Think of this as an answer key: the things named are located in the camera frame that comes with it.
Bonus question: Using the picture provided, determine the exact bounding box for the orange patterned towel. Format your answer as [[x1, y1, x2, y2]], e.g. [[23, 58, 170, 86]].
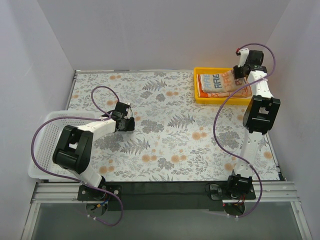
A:
[[198, 76, 247, 96]]

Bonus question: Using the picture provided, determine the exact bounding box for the striped rabbit print towel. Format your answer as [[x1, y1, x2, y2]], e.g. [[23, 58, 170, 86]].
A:
[[199, 70, 246, 94]]

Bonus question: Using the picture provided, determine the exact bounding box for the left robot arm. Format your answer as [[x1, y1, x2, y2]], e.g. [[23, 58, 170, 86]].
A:
[[52, 102, 135, 188]]

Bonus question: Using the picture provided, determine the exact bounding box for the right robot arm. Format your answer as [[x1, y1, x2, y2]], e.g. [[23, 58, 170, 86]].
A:
[[227, 48, 281, 199]]

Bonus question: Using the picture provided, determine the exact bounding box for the yellow plastic tray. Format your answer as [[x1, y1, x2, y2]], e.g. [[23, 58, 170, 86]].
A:
[[193, 67, 252, 106]]

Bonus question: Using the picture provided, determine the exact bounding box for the white plastic basket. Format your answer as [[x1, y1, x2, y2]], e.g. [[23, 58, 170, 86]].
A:
[[34, 110, 99, 178]]

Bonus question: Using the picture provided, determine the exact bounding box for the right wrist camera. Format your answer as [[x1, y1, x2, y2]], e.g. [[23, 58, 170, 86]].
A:
[[235, 48, 250, 68]]

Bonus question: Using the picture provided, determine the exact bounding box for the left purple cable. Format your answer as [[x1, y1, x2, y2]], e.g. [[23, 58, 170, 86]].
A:
[[31, 85, 125, 227]]

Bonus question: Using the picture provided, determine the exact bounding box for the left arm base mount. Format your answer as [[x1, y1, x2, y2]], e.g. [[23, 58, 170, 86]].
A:
[[76, 184, 122, 203]]

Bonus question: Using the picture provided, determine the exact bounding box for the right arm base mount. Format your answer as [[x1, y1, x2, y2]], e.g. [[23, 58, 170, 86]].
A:
[[204, 179, 257, 217]]

